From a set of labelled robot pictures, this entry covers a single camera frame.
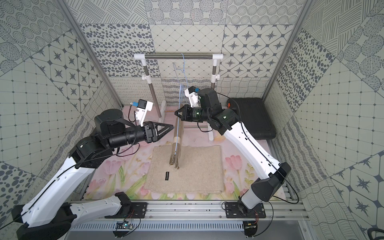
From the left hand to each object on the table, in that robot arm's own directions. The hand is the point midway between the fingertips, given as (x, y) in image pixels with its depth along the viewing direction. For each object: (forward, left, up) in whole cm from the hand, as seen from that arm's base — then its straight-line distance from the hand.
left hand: (168, 119), depth 54 cm
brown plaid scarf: (0, -2, -16) cm, 16 cm away
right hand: (+9, -1, -7) cm, 11 cm away
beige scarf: (-2, -12, -44) cm, 46 cm away
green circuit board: (-29, +25, -46) cm, 59 cm away
